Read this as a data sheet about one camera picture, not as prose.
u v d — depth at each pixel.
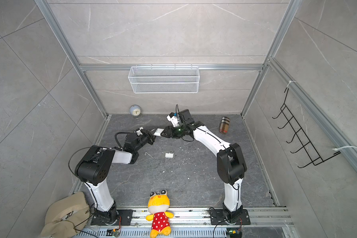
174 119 0.81
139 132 0.89
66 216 0.74
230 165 0.49
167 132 0.77
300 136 0.68
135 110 1.14
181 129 0.75
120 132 0.87
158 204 0.71
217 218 0.73
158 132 0.86
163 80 1.01
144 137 0.83
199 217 0.75
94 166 0.51
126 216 0.73
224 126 1.10
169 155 0.96
